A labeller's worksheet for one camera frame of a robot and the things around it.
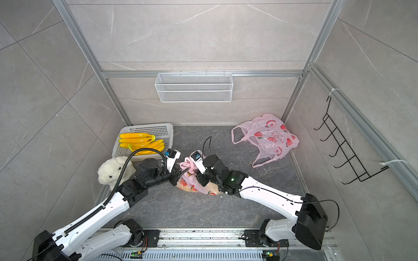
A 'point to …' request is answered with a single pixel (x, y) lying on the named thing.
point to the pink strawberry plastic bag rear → (271, 135)
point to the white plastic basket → (161, 131)
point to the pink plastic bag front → (189, 181)
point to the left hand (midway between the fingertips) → (188, 165)
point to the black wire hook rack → (343, 145)
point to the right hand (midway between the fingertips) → (198, 168)
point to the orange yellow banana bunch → (136, 141)
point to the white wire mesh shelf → (195, 87)
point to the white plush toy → (110, 172)
